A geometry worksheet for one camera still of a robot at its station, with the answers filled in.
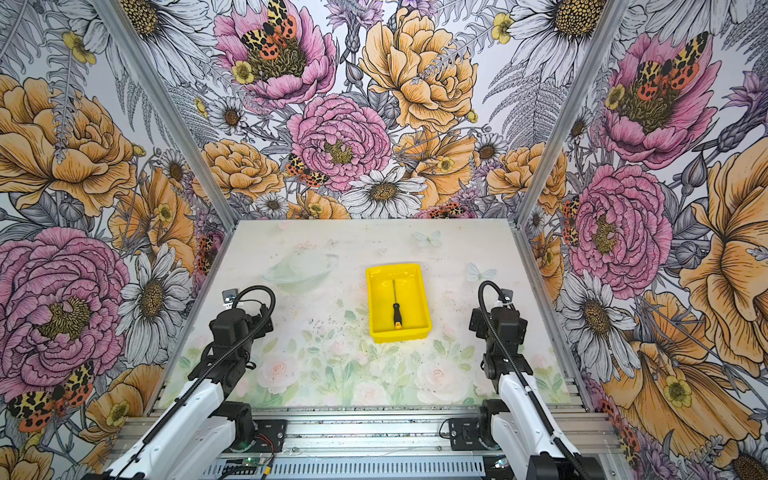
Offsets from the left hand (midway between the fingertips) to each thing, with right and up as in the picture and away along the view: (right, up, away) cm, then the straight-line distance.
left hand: (247, 320), depth 85 cm
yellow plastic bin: (+46, +8, +22) cm, 52 cm away
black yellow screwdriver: (+42, 0, +11) cm, 43 cm away
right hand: (+70, -1, +2) cm, 70 cm away
